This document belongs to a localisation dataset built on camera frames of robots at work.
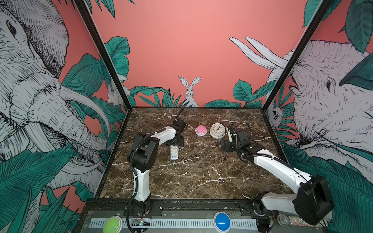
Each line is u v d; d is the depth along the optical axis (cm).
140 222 70
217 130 101
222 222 69
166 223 70
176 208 75
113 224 69
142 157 52
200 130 104
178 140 88
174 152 93
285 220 67
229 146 76
